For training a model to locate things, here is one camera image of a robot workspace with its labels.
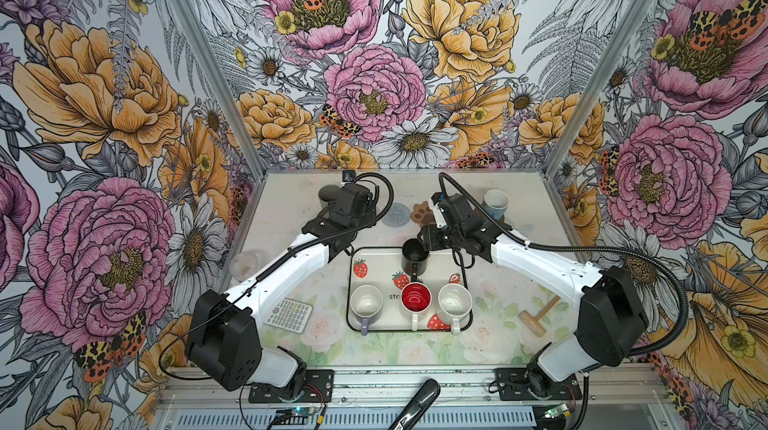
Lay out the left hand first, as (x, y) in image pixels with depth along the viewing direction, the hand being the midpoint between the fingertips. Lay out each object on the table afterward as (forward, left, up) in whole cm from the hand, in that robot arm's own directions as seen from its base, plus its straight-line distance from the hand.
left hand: (356, 212), depth 84 cm
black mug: (-5, -17, -16) cm, 24 cm away
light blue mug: (+11, -44, -10) cm, 46 cm away
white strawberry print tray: (-7, -7, -19) cm, 21 cm away
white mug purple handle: (-18, -2, -19) cm, 26 cm away
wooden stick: (-24, -48, -18) cm, 57 cm away
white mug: (-19, -28, -18) cm, 38 cm away
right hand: (-6, -20, -6) cm, 22 cm away
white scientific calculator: (-21, +19, -19) cm, 34 cm away
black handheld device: (-42, -16, -14) cm, 47 cm away
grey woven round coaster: (+14, -12, -20) cm, 27 cm away
